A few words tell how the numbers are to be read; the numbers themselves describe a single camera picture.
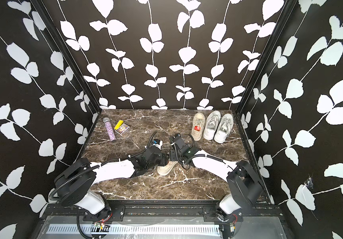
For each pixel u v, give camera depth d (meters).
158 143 0.79
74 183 0.44
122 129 1.07
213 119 1.03
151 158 0.67
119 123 1.11
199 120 1.04
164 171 0.84
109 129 1.04
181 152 0.65
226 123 1.01
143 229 0.70
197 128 1.04
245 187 0.43
